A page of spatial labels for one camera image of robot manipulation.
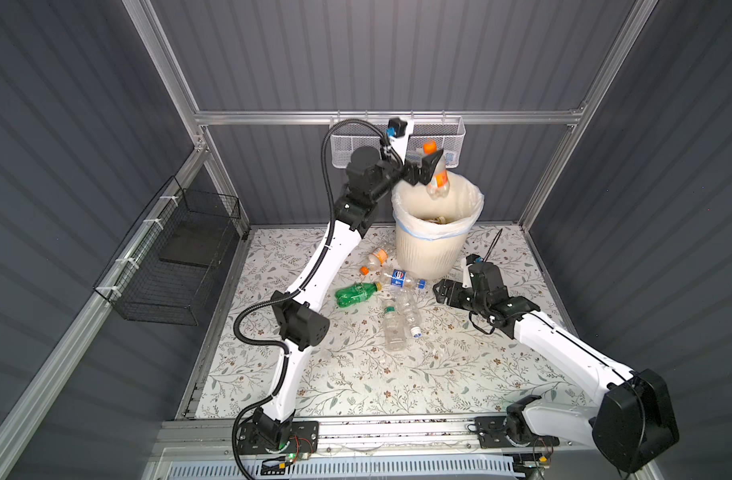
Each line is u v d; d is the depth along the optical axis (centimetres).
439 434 75
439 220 105
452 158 90
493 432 74
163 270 72
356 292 98
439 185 74
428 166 63
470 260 76
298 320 54
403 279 99
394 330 92
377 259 105
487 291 63
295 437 73
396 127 56
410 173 63
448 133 91
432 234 83
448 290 76
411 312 96
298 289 53
